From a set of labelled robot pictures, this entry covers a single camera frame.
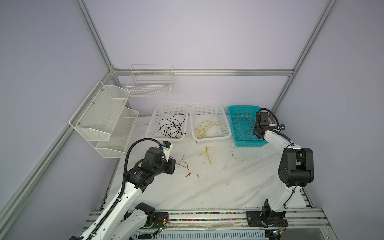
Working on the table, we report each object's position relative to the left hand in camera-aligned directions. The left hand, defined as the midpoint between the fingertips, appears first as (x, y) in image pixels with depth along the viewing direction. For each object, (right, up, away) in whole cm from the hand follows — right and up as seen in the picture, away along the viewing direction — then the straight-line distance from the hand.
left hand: (173, 162), depth 76 cm
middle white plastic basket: (+26, +31, +43) cm, 59 cm away
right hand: (+54, +21, +20) cm, 61 cm away
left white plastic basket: (-11, +23, +39) cm, 47 cm away
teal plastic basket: (+49, +24, +43) cm, 69 cm away
